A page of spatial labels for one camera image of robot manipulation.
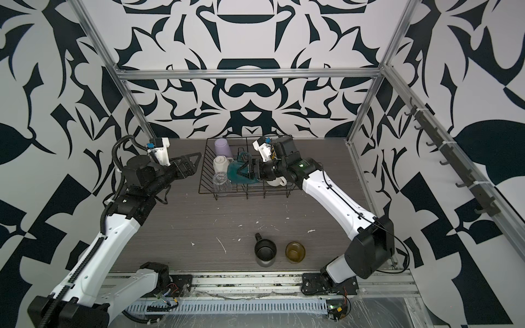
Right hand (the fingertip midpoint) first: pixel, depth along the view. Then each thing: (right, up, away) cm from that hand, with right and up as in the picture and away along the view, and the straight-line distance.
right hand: (243, 170), depth 72 cm
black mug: (+8, -33, +10) cm, 35 cm away
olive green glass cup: (+19, -33, +9) cm, 39 cm away
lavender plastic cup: (-13, +9, +27) cm, 31 cm away
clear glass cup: (-11, -8, +19) cm, 23 cm away
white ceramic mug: (-12, +2, +21) cm, 25 cm away
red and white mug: (+15, -7, +25) cm, 30 cm away
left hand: (-18, +6, -1) cm, 19 cm away
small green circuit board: (+32, -48, -1) cm, 57 cm away
